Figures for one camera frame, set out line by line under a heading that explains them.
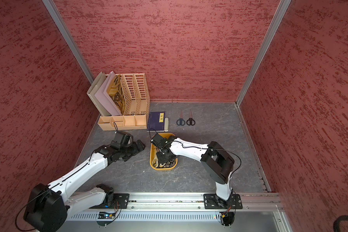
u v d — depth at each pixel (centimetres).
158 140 68
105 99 90
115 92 99
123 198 75
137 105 118
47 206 39
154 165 85
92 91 85
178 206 74
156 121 107
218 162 47
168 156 73
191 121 110
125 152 69
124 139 66
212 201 74
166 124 103
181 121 109
